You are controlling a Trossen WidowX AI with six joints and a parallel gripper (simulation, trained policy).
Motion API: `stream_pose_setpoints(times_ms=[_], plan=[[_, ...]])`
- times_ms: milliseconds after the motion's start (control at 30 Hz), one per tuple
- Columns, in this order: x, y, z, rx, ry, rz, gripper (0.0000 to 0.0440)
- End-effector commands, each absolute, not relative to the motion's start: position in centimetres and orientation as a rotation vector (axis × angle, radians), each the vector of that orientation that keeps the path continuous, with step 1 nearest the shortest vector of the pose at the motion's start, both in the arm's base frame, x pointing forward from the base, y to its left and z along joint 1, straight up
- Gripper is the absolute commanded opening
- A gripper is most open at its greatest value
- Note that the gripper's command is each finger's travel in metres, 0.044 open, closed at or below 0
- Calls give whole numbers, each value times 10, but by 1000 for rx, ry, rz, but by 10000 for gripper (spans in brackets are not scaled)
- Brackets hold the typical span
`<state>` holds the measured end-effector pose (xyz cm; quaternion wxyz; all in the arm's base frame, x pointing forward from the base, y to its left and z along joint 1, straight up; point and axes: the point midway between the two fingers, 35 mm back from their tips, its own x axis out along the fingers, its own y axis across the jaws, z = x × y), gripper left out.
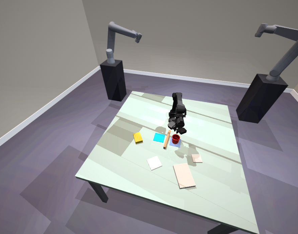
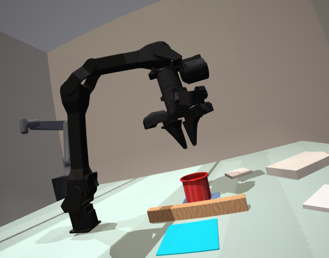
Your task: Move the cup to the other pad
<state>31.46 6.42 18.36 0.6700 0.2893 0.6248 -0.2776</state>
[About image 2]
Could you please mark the tan wooden bar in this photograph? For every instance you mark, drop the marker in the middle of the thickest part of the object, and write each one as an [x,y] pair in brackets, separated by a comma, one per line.
[200,209]

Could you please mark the red plastic cup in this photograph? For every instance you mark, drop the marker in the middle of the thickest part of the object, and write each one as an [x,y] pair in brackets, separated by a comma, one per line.
[196,187]

